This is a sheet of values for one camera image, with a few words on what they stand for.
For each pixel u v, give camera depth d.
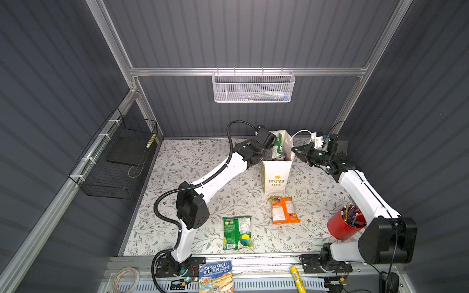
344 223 0.70
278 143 0.87
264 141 0.62
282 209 0.86
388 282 0.67
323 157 0.68
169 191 0.46
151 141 0.82
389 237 0.41
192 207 0.49
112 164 0.72
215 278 0.69
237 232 0.80
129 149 0.80
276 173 0.82
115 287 0.69
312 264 0.74
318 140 0.75
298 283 0.69
